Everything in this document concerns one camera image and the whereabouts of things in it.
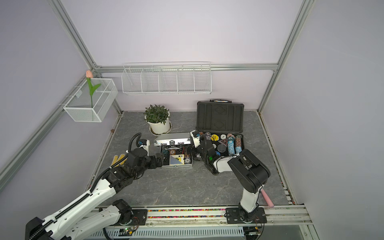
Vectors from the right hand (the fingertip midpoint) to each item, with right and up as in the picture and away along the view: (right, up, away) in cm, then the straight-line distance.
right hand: (189, 138), depth 90 cm
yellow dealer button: (+17, 0, +10) cm, 20 cm away
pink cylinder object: (+42, -31, -15) cm, 54 cm away
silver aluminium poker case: (-9, -8, +6) cm, 13 cm away
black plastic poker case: (+22, +11, +14) cm, 28 cm away
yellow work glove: (-47, -14, +3) cm, 49 cm away
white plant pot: (-22, +6, +15) cm, 27 cm away
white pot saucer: (-24, +2, +15) cm, 28 cm away
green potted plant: (-21, +16, +4) cm, 27 cm away
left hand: (-17, -8, -12) cm, 22 cm away
